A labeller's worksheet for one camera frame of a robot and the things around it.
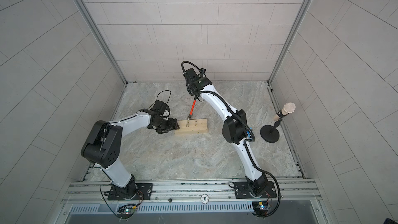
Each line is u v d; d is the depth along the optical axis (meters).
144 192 0.70
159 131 0.83
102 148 0.47
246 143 0.59
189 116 0.91
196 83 0.66
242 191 0.71
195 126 0.90
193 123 0.91
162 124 0.77
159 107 0.75
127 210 0.65
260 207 0.68
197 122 0.90
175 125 0.83
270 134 0.89
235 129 0.56
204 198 0.69
